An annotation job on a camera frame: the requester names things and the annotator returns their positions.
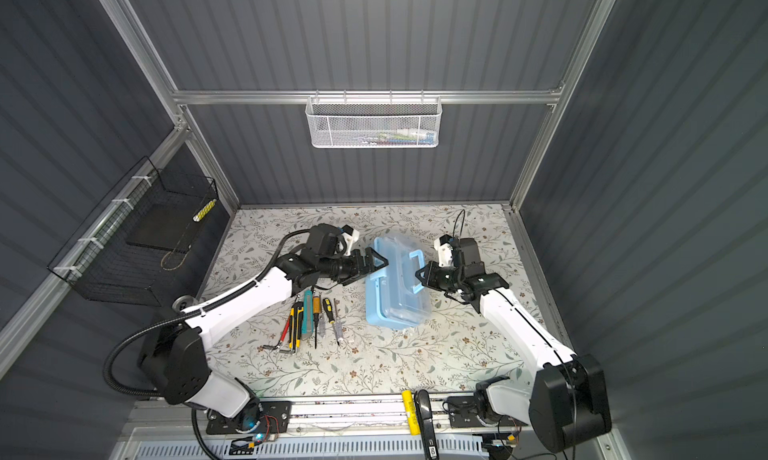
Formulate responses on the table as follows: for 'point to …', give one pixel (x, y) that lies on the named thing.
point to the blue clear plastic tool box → (395, 297)
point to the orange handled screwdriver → (316, 312)
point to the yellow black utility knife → (295, 325)
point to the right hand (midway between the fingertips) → (421, 275)
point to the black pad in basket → (167, 226)
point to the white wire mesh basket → (374, 122)
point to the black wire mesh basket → (98, 265)
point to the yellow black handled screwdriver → (328, 308)
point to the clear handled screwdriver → (337, 328)
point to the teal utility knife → (308, 315)
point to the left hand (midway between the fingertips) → (380, 267)
